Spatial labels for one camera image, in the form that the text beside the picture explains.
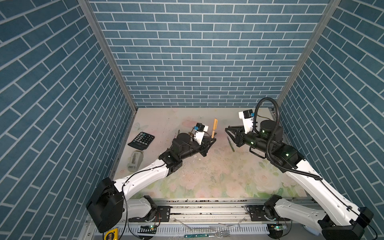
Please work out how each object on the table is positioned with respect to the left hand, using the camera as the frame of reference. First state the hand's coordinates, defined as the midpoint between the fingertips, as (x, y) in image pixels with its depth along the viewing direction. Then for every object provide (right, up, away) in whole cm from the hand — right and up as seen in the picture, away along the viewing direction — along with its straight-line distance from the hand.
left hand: (215, 140), depth 71 cm
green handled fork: (+2, -43, -4) cm, 43 cm away
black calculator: (-46, -4, +28) cm, 54 cm away
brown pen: (-23, +2, +36) cm, 43 cm away
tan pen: (-1, +3, -2) cm, 4 cm away
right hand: (+4, +7, -6) cm, 10 cm away
